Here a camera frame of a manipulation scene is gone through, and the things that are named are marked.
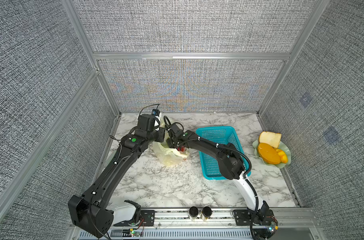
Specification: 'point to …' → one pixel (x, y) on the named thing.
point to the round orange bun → (269, 153)
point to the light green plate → (282, 147)
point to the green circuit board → (132, 233)
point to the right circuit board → (273, 227)
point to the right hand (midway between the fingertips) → (169, 137)
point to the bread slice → (272, 139)
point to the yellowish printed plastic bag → (166, 154)
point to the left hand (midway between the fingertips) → (163, 127)
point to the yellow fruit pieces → (284, 158)
